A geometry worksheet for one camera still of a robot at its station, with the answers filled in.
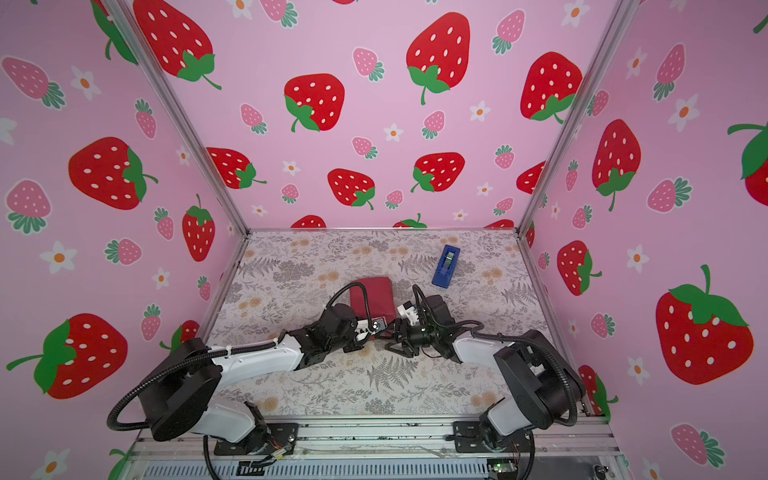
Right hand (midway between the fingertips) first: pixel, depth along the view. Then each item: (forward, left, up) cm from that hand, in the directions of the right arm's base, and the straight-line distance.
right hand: (378, 342), depth 80 cm
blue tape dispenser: (+34, -19, -5) cm, 39 cm away
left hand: (+8, +5, -3) cm, 9 cm away
